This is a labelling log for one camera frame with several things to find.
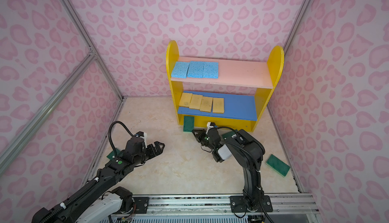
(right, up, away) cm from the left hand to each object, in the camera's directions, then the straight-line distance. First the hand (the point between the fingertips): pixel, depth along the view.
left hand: (160, 145), depth 82 cm
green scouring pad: (+14, +10, +14) cm, 22 cm away
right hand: (+17, +7, +9) cm, 20 cm away
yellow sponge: (+19, +24, +14) cm, 34 cm away
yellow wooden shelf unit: (+46, +32, +41) cm, 69 cm away
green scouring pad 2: (+39, +3, +13) cm, 41 cm away
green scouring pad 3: (+65, -12, +3) cm, 66 cm away
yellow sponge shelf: (+12, +26, +16) cm, 32 cm away
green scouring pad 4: (-31, -7, +8) cm, 33 cm away
